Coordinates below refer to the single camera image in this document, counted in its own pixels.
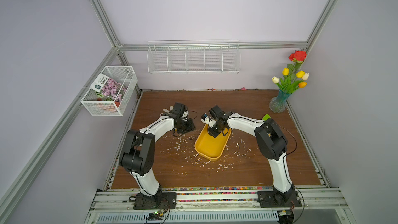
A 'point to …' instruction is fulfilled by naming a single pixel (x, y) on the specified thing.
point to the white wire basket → (96, 103)
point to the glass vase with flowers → (290, 82)
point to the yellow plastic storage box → (210, 146)
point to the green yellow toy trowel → (266, 116)
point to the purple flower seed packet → (109, 87)
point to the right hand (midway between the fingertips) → (210, 131)
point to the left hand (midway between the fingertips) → (194, 129)
